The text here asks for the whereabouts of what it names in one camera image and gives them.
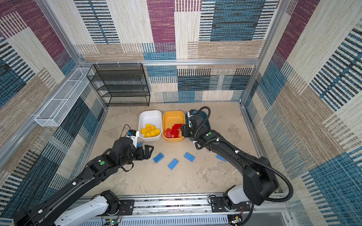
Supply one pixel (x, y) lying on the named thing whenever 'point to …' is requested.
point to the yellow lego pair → (148, 128)
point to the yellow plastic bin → (172, 122)
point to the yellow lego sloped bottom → (152, 127)
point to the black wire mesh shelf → (120, 84)
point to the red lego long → (176, 133)
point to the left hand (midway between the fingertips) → (148, 147)
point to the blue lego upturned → (159, 157)
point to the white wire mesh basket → (54, 113)
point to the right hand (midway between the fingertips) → (188, 129)
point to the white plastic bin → (153, 117)
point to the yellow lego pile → (152, 133)
